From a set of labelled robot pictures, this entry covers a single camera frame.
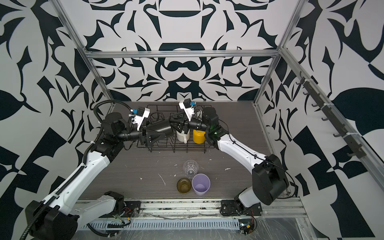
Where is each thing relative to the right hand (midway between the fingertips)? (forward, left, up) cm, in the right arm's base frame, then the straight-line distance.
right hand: (171, 119), depth 68 cm
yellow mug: (+5, -13, -24) cm, 28 cm away
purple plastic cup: (-19, -13, -29) cm, 38 cm away
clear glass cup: (-10, -8, -33) cm, 35 cm away
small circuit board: (-37, -34, -35) cm, 61 cm away
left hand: (-5, +2, +1) cm, 6 cm away
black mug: (-4, +5, +3) cm, 7 cm away
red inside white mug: (+6, -3, -24) cm, 25 cm away
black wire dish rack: (+7, -8, -31) cm, 33 cm away
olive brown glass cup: (-20, -4, -33) cm, 38 cm away
